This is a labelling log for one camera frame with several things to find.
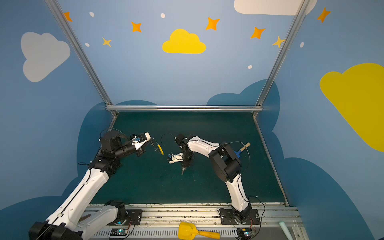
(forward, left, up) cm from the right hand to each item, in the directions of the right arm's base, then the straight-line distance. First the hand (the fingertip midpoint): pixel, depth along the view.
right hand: (186, 161), depth 94 cm
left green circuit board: (-39, +30, 0) cm, 49 cm away
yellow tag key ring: (-4, +13, +22) cm, 26 cm away
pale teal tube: (-34, -50, +1) cm, 61 cm away
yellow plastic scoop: (-37, -4, +1) cm, 37 cm away
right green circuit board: (-36, -31, -1) cm, 47 cm away
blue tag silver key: (-6, +1, 0) cm, 6 cm away
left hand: (-1, +16, +27) cm, 32 cm away
